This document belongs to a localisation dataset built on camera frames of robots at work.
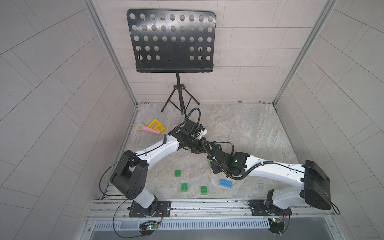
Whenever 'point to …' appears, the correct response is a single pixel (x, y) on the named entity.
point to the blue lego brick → (226, 183)
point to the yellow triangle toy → (156, 124)
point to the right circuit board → (276, 224)
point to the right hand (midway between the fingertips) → (213, 165)
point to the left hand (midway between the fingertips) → (213, 149)
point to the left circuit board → (149, 225)
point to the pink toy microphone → (140, 126)
